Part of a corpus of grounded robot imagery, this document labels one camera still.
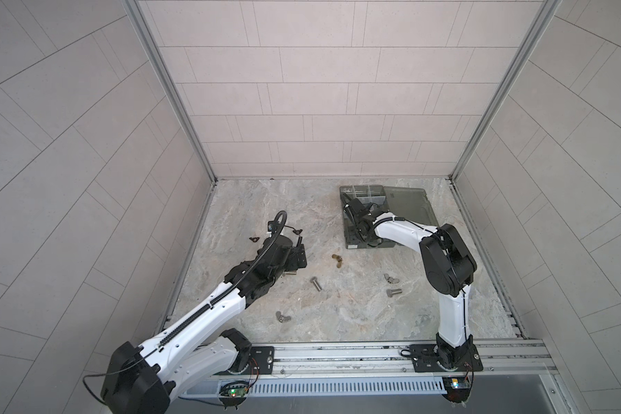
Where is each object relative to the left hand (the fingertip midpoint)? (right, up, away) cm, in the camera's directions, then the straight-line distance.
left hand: (299, 247), depth 79 cm
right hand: (+20, 0, +19) cm, 27 cm away
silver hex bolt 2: (+4, -12, +6) cm, 14 cm away
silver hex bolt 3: (+30, -15, +4) cm, 34 cm away
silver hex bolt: (-4, -11, +10) cm, 15 cm away
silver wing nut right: (+30, -12, +7) cm, 34 cm away
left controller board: (-15, -34, -15) cm, 40 cm away
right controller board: (+43, -36, -11) cm, 57 cm away
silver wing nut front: (-6, -22, -1) cm, 22 cm away
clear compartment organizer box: (+46, +13, +29) cm, 56 cm away
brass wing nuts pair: (+13, -6, +12) cm, 19 cm away
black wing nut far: (-3, +2, +20) cm, 20 cm away
